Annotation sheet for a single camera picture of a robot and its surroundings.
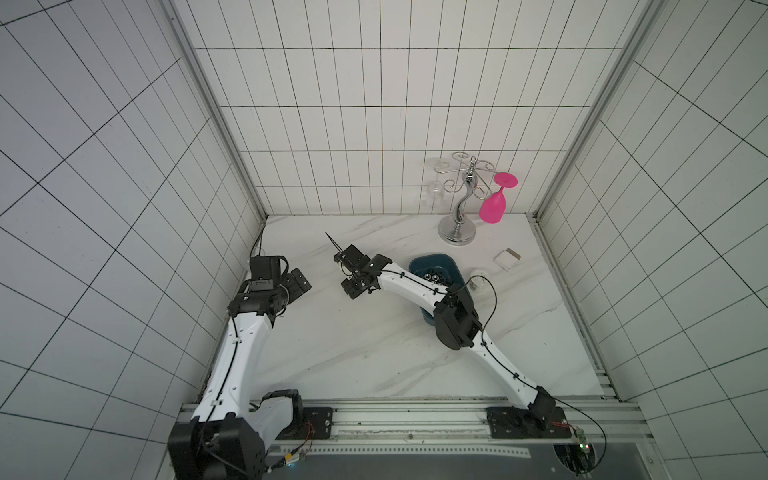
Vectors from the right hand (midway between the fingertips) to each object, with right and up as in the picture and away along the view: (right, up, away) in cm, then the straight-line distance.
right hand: (340, 290), depth 98 cm
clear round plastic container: (+46, +3, -4) cm, 47 cm away
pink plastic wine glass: (+51, +28, -2) cm, 58 cm away
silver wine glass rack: (+43, +21, +16) cm, 50 cm away
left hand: (-11, +2, -17) cm, 20 cm away
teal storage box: (+34, +7, +5) cm, 35 cm away
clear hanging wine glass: (+33, +34, +1) cm, 47 cm away
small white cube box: (+59, +10, +7) cm, 61 cm away
